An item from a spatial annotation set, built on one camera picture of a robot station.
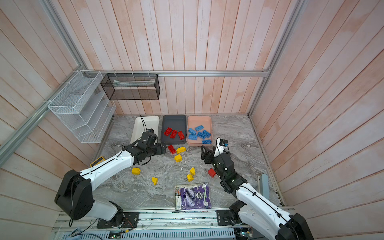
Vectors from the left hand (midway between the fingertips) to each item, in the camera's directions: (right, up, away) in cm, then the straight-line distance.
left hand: (160, 150), depth 87 cm
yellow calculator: (-40, -7, +6) cm, 41 cm away
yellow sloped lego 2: (+18, -16, -1) cm, 24 cm away
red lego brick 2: (+31, -14, +1) cm, 34 cm away
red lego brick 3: (+2, +11, +20) cm, 23 cm away
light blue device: (+58, -18, -7) cm, 61 cm away
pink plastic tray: (+30, +19, +30) cm, 47 cm away
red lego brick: (+6, -1, +11) cm, 13 cm away
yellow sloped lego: (+19, -13, +1) cm, 23 cm away
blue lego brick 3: (+30, +9, +20) cm, 37 cm away
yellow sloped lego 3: (-2, -17, -3) cm, 18 cm away
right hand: (+27, +3, -7) cm, 28 cm away
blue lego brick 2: (+20, +11, +20) cm, 30 cm away
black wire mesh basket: (-24, +43, +17) cm, 52 cm away
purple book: (+19, -24, -8) cm, 32 cm away
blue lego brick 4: (+20, +7, +17) cm, 27 cm away
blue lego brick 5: (+31, +4, +14) cm, 34 cm away
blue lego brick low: (+26, +8, +18) cm, 33 cm away
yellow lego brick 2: (-14, -13, 0) cm, 19 cm away
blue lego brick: (+25, +13, +24) cm, 37 cm away
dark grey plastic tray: (+7, +18, +29) cm, 35 cm away
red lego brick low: (+11, +8, +20) cm, 24 cm away
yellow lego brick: (+10, -6, +7) cm, 14 cm away
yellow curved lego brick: (+12, -1, +11) cm, 16 cm away
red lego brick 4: (+6, +9, +20) cm, 22 cm away
